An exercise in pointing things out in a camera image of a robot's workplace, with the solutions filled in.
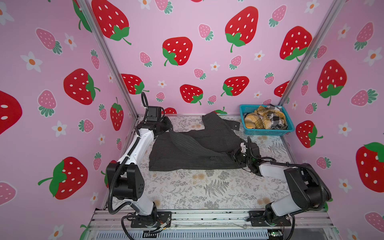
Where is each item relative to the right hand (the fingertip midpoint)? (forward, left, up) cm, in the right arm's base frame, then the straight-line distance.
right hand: (225, 151), depth 90 cm
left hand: (+7, +34, +15) cm, 38 cm away
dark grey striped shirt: (+9, +6, -10) cm, 15 cm away
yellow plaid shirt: (+29, -24, +1) cm, 38 cm away
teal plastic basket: (+22, -36, 0) cm, 42 cm away
